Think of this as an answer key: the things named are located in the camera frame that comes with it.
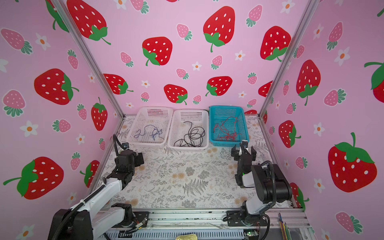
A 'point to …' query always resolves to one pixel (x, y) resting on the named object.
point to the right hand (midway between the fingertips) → (245, 146)
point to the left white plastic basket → (149, 126)
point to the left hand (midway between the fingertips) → (131, 154)
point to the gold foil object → (193, 236)
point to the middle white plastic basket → (199, 117)
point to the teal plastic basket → (218, 113)
